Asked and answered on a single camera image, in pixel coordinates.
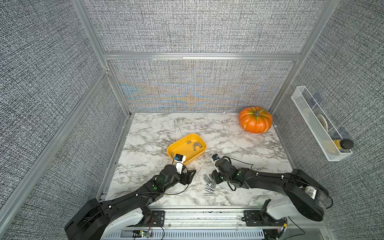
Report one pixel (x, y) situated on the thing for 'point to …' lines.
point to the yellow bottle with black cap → (343, 144)
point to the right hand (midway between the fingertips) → (213, 169)
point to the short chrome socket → (189, 142)
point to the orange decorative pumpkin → (256, 120)
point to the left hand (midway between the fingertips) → (193, 168)
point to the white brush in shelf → (322, 119)
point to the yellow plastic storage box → (192, 146)
